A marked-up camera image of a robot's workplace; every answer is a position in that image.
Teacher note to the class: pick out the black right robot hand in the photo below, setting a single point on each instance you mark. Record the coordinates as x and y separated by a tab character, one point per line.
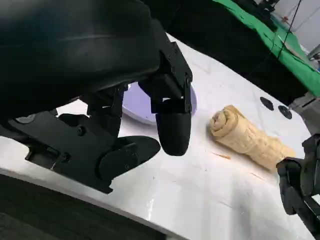
307	175

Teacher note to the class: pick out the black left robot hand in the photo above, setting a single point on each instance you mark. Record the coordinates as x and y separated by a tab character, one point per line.
75	57

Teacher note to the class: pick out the beige towel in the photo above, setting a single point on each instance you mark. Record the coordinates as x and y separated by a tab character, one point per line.
245	135

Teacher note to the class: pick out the lilac plate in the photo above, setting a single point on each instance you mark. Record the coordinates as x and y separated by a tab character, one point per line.
135	107

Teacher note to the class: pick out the thin orange wood sliver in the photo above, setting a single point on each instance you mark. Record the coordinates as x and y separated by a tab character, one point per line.
221	155

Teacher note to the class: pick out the green cloth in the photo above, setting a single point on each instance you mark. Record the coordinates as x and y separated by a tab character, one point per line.
287	47

